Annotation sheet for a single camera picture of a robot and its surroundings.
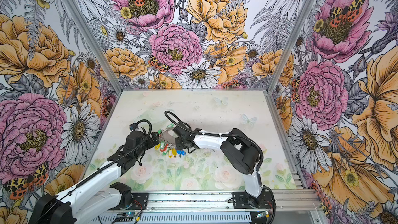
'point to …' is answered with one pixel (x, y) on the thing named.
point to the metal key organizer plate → (165, 136)
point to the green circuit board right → (263, 214)
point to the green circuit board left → (125, 216)
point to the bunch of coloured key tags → (166, 149)
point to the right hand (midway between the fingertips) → (181, 147)
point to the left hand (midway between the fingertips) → (151, 140)
